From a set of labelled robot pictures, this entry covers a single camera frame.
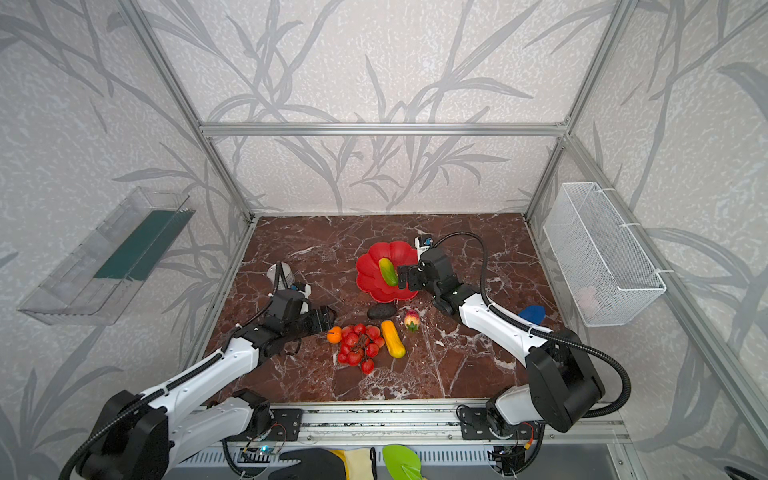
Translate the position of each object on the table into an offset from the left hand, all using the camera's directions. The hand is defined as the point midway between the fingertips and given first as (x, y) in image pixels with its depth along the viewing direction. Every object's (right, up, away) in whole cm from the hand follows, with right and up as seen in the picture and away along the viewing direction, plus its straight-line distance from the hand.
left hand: (332, 307), depth 86 cm
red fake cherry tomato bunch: (+9, -9, -6) cm, 14 cm away
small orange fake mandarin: (+1, -8, -1) cm, 8 cm away
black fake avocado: (+14, -2, +4) cm, 15 cm away
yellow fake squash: (+18, -9, 0) cm, 20 cm away
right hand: (+24, +15, 0) cm, 28 cm away
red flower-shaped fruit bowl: (+9, +6, +15) cm, 19 cm away
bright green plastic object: (+21, -32, -18) cm, 42 cm away
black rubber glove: (0, -32, -18) cm, 37 cm away
